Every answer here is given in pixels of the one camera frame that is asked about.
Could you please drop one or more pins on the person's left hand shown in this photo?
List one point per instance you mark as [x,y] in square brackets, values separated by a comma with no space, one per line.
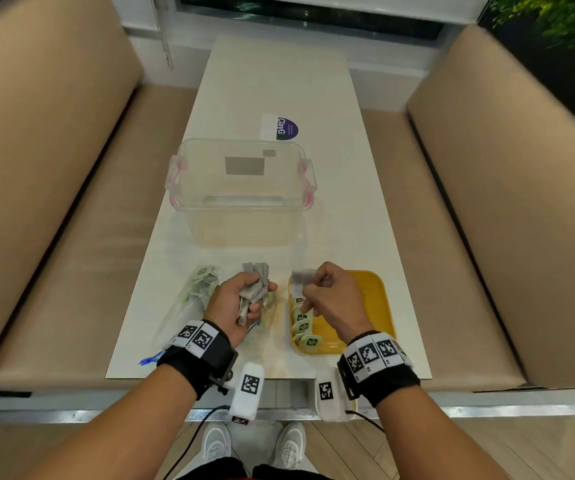
[222,309]

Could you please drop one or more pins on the person's right hand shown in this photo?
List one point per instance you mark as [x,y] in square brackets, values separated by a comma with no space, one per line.
[340,299]

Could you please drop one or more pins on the yellow tray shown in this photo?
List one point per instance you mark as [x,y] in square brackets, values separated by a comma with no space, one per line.
[372,304]

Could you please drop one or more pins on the tea bags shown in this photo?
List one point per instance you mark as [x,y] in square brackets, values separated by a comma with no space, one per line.
[253,294]
[202,282]
[310,340]

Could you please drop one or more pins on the clear zip bag with tea bags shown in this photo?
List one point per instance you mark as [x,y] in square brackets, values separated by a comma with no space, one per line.
[187,304]

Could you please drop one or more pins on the person's left forearm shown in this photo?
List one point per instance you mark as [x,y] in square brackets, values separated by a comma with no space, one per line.
[117,434]

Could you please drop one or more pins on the person's left white shoe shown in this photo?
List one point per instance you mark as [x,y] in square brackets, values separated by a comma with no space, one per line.
[216,442]

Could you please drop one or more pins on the person's white shoe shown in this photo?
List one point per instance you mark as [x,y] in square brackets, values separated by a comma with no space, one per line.
[216,442]
[290,444]

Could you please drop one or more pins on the person's right white shoe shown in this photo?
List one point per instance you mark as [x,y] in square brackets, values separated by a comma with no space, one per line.
[290,444]

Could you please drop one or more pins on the person's black trousers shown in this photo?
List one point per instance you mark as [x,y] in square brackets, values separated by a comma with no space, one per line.
[217,469]

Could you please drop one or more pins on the black left wristband with markers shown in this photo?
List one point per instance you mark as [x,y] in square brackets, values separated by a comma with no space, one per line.
[197,364]

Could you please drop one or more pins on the black wristband with markers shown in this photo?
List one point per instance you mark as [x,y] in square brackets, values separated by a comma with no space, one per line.
[197,364]
[387,379]

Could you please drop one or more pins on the clear storage box pink latches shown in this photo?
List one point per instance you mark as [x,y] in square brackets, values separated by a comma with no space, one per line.
[240,224]

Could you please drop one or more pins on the black right wristband with markers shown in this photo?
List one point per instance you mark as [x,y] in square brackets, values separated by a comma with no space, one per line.
[387,379]

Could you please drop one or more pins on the marker cube on right wrist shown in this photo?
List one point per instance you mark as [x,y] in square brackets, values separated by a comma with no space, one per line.
[330,394]

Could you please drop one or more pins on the grey rectangular label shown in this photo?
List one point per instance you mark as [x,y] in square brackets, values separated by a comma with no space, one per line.
[245,166]

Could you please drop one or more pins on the white and purple sticker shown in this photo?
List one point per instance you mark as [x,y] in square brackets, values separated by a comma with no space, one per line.
[277,127]

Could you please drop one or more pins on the beige bench seat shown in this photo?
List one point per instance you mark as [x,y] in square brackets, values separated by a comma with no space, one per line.
[507,219]
[57,194]

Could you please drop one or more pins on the white roller blind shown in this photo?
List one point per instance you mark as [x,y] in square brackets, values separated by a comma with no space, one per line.
[392,4]

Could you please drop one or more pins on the green hedge plant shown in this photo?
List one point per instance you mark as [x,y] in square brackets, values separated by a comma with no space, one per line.
[567,19]

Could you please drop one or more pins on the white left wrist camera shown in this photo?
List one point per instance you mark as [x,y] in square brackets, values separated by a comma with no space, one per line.
[247,394]

